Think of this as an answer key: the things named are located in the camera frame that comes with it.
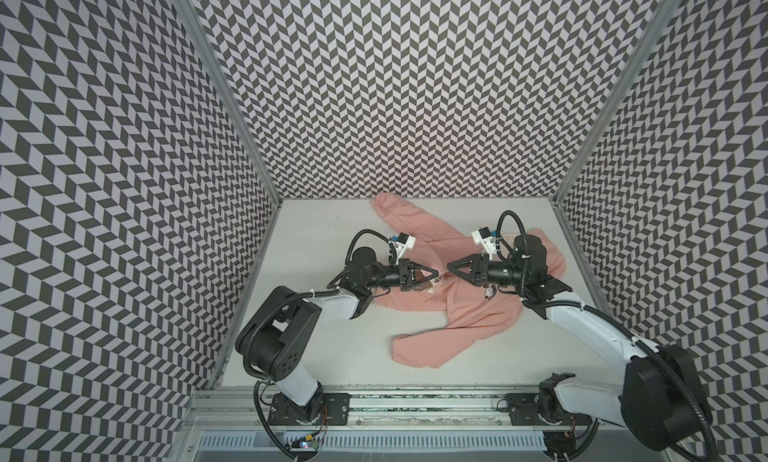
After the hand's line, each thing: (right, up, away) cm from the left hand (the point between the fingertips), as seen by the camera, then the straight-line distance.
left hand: (434, 278), depth 73 cm
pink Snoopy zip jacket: (+13, -11, +11) cm, 21 cm away
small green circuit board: (-29, -36, -7) cm, 47 cm away
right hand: (+5, +2, +1) cm, 5 cm away
